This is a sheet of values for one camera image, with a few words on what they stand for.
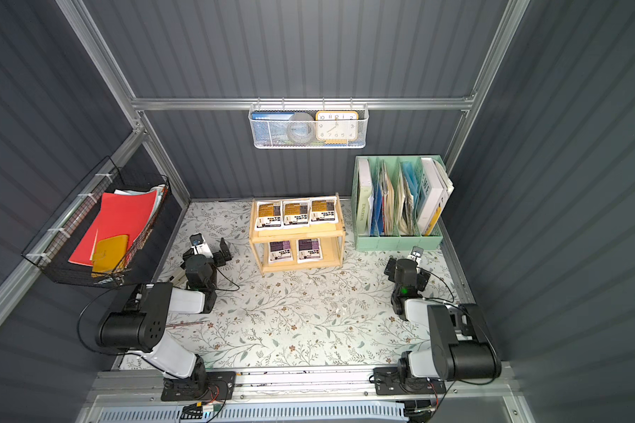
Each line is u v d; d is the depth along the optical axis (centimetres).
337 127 88
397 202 93
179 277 93
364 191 89
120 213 74
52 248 61
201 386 67
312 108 89
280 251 99
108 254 67
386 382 74
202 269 72
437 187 89
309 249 99
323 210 87
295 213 87
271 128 84
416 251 80
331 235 82
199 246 78
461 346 44
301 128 91
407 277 70
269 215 85
